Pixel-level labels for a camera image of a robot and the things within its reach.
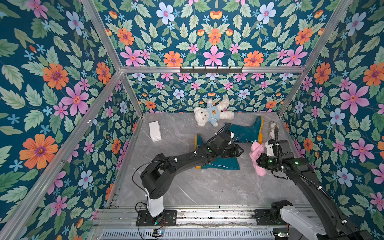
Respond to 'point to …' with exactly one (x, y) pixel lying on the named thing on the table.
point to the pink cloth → (257, 149)
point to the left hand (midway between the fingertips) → (244, 151)
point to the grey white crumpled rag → (271, 129)
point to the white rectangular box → (155, 131)
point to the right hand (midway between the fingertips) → (259, 158)
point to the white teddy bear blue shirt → (212, 113)
